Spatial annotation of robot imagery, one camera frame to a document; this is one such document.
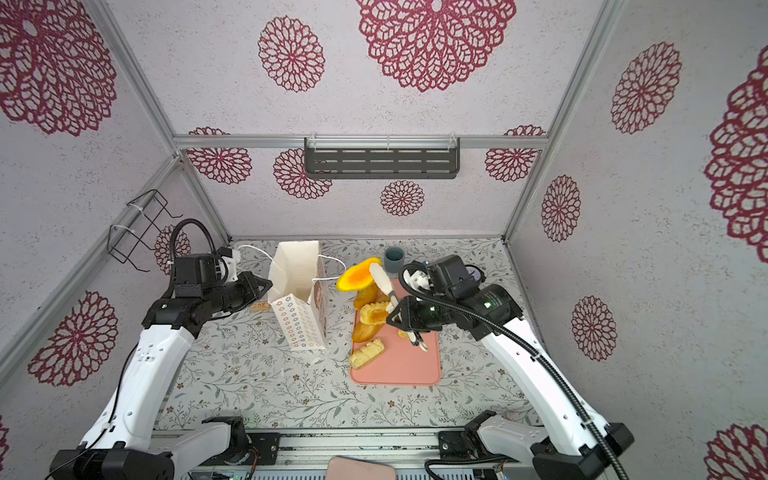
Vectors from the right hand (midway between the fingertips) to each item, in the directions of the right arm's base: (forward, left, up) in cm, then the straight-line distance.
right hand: (388, 311), depth 65 cm
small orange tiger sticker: (+2, +30, -3) cm, 30 cm away
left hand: (+9, +30, -4) cm, 31 cm away
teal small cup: (+38, -1, -25) cm, 46 cm away
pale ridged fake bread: (+2, +6, -25) cm, 25 cm away
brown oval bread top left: (+21, +7, -25) cm, 34 cm away
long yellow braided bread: (+11, +5, -20) cm, 23 cm away
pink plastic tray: (-1, -4, -27) cm, 27 cm away
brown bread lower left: (+8, +8, -25) cm, 28 cm away
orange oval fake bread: (+9, +8, +1) cm, 12 cm away
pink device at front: (-26, +11, -31) cm, 42 cm away
